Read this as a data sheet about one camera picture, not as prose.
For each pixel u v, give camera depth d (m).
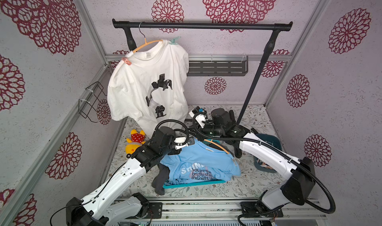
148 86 0.73
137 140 0.95
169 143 0.57
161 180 0.74
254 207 0.69
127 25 0.55
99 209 0.39
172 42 0.67
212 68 0.92
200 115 0.62
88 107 0.75
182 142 0.61
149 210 0.73
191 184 0.73
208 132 0.63
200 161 0.75
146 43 0.60
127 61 0.57
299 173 0.41
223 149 0.73
